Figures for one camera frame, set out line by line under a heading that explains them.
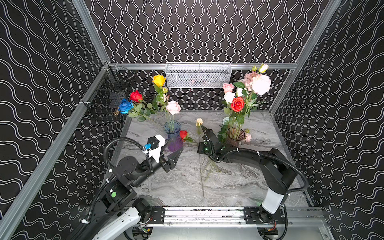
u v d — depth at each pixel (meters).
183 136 1.00
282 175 0.48
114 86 0.97
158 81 0.78
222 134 1.01
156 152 0.47
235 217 0.75
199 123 0.96
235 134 0.84
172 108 0.78
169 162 0.51
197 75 1.30
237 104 0.63
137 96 0.69
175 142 0.90
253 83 0.55
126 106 0.62
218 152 0.69
